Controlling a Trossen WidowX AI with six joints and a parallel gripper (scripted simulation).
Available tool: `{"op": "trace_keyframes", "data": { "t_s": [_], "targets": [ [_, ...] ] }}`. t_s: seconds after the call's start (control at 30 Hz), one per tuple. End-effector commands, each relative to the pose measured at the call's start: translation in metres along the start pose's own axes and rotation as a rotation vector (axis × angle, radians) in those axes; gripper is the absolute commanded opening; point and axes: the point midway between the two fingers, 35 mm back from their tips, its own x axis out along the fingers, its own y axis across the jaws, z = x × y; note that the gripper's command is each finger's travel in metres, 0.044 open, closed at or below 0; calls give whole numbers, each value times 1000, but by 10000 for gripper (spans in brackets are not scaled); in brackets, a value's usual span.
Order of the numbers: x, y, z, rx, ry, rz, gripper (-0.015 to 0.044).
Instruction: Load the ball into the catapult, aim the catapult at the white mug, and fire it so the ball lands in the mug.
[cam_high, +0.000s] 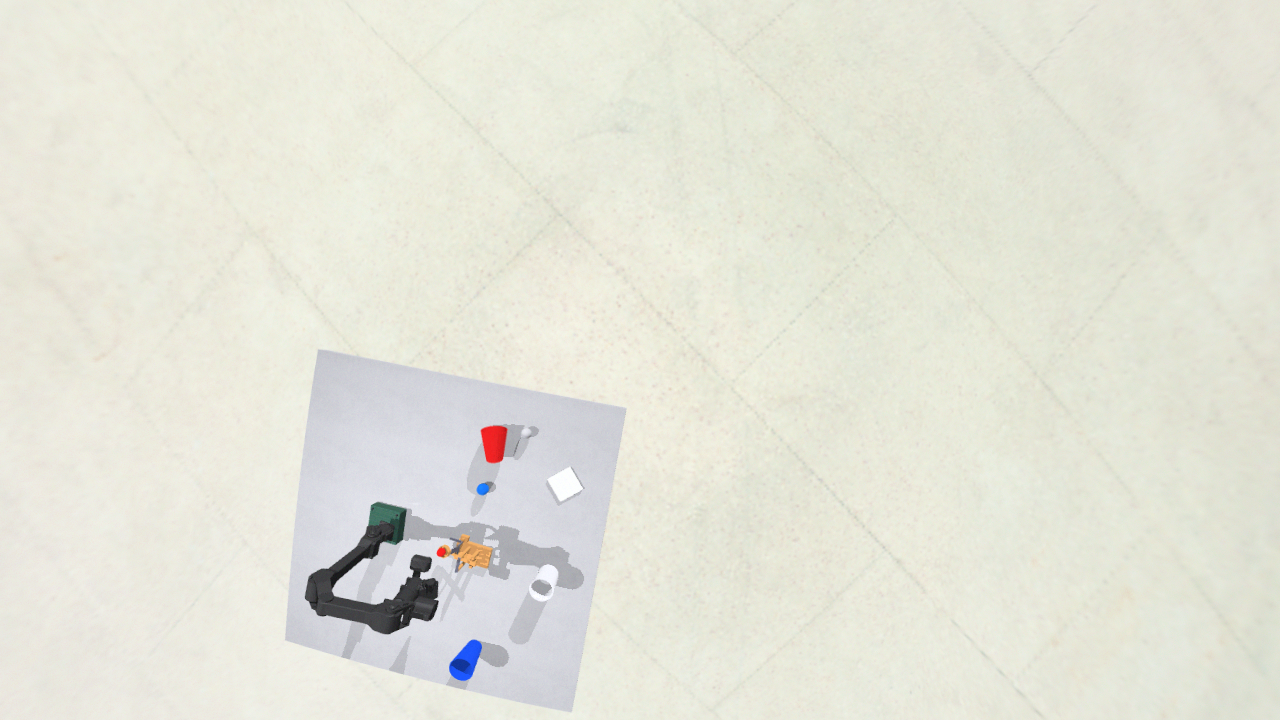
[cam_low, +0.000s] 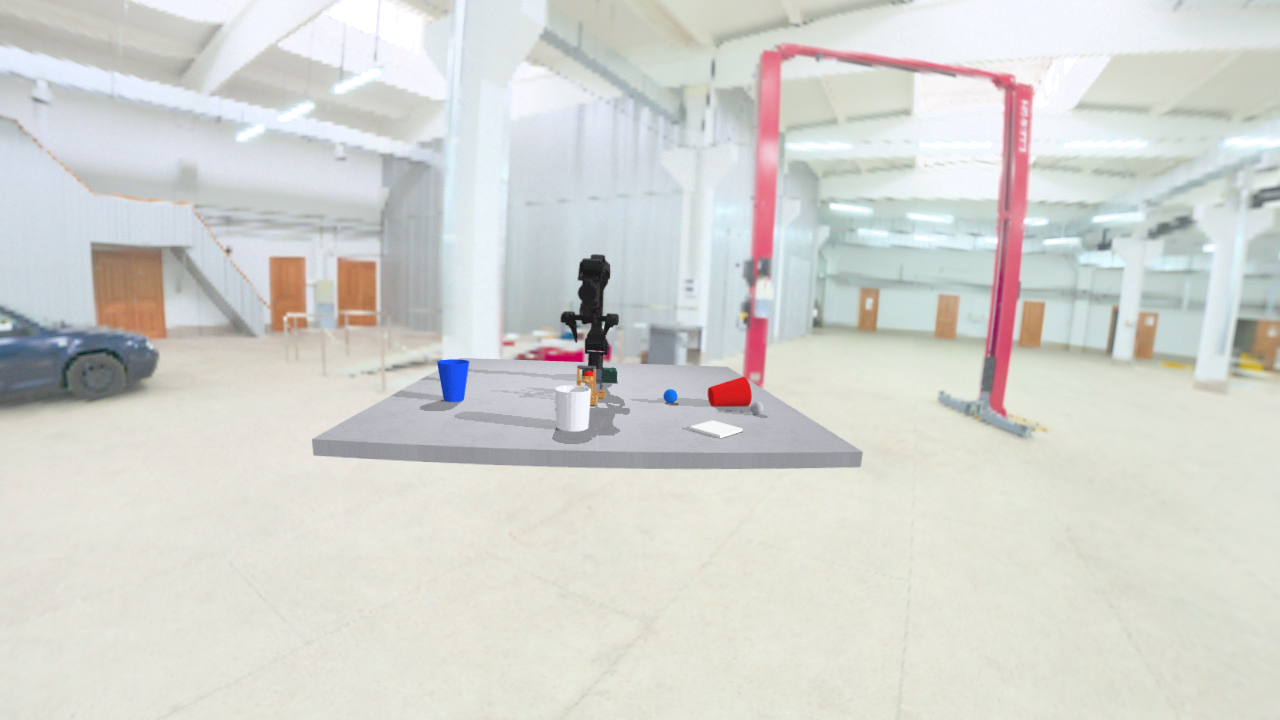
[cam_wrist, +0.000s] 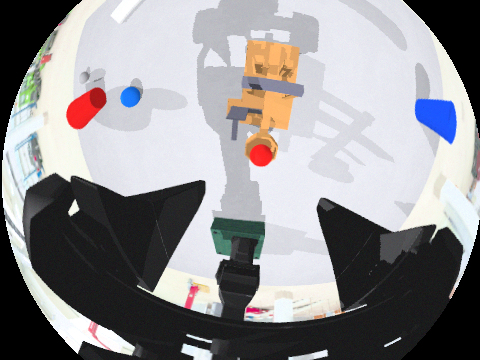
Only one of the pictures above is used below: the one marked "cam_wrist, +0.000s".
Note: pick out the red ball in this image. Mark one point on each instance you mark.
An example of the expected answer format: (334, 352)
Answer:
(261, 155)

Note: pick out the red plastic cup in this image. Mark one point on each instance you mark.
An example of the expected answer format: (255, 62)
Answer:
(81, 111)

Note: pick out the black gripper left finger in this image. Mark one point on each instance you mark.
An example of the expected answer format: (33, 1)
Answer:
(147, 227)

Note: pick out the white square block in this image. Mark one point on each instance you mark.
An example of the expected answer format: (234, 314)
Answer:
(124, 9)

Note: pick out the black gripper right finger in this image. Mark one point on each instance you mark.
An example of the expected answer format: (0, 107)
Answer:
(363, 254)

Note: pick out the blue ball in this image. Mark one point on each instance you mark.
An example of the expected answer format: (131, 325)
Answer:
(130, 97)

